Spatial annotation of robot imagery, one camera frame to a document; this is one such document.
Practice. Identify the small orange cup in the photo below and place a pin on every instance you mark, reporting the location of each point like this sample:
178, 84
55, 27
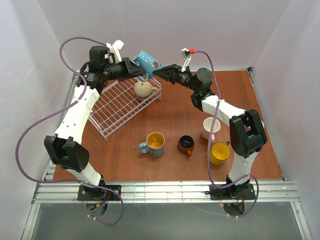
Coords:
186, 145

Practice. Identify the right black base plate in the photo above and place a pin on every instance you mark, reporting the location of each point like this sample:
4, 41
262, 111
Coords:
235, 192

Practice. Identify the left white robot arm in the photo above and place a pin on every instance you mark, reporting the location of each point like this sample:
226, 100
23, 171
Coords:
65, 145

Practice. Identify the white wire dish rack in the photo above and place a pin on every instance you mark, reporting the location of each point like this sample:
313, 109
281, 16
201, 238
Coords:
118, 103

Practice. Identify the light pink faceted mug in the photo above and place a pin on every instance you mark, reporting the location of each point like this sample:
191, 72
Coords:
209, 129

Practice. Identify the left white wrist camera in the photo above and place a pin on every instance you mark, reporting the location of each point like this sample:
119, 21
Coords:
115, 49

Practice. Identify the blue mug with yellow inside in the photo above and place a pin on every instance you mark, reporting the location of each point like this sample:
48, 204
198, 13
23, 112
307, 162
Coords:
154, 145

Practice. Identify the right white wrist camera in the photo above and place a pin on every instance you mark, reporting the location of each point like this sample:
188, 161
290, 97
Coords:
187, 55

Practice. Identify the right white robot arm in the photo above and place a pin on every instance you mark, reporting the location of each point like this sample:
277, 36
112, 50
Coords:
246, 129

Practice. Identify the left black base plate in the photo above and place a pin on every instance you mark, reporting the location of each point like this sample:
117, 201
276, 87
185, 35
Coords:
86, 193

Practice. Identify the beige round mug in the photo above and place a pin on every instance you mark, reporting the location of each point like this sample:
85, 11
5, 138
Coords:
143, 90

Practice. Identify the teal dotted mug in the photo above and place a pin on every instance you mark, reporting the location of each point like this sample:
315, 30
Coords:
148, 63

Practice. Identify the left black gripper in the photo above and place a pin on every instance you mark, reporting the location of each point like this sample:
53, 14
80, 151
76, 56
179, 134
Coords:
126, 68

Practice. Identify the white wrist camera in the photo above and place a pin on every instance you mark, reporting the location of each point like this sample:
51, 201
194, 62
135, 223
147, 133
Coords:
115, 49
187, 55

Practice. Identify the aluminium frame rail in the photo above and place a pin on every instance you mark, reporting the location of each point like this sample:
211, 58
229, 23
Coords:
164, 198

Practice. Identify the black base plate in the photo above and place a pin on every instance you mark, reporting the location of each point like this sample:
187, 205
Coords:
235, 192
86, 193

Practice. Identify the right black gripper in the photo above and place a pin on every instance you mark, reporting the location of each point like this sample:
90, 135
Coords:
176, 75

